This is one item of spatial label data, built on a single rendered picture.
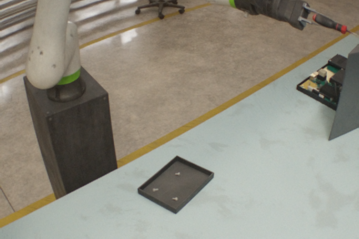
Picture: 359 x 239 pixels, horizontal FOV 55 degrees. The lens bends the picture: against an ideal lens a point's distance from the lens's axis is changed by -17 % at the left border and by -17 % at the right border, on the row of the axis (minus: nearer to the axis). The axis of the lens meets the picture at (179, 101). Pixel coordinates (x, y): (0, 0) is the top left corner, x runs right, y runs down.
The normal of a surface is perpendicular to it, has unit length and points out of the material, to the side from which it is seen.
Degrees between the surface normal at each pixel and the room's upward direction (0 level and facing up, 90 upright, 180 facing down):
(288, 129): 0
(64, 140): 90
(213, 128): 0
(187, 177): 0
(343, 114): 90
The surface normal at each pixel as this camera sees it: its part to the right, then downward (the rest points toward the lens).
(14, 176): 0.00, -0.83
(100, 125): 0.58, 0.45
